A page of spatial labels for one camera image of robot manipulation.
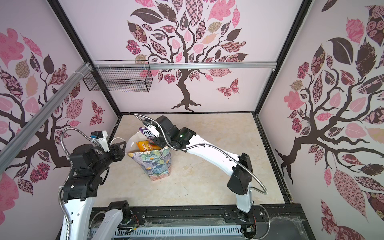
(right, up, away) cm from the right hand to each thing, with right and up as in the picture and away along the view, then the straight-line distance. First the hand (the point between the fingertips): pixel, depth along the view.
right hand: (157, 130), depth 73 cm
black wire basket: (-45, +41, +48) cm, 78 cm away
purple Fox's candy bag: (-6, -1, 0) cm, 6 cm away
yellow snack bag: (-8, -8, +4) cm, 12 cm away
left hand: (-15, -7, -5) cm, 17 cm away
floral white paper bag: (-1, -18, +2) cm, 18 cm away
